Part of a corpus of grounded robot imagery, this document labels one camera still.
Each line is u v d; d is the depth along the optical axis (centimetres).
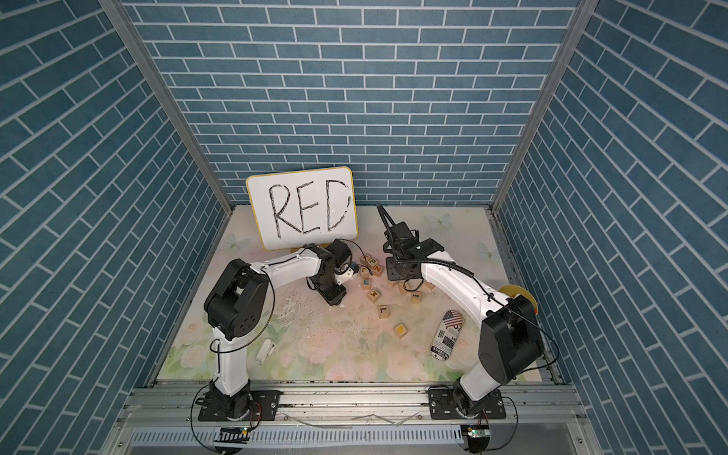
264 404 74
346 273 87
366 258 102
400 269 75
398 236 66
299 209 96
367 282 96
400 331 85
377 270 99
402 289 83
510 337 44
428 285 58
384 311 89
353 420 73
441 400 74
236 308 52
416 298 92
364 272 98
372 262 101
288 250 100
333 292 84
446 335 83
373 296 92
